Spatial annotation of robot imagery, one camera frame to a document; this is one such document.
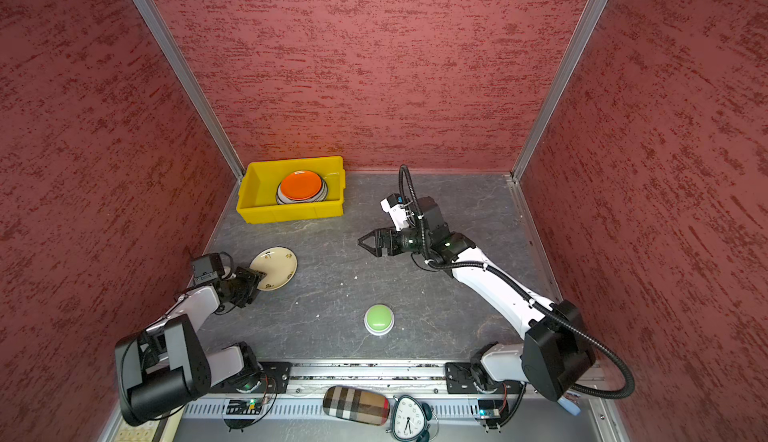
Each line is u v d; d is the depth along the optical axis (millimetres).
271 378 730
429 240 605
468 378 740
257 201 1104
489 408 709
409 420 656
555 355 404
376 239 659
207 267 698
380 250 668
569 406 696
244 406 711
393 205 697
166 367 442
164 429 657
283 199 1063
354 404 680
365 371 759
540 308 428
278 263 945
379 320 825
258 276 876
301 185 1106
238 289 772
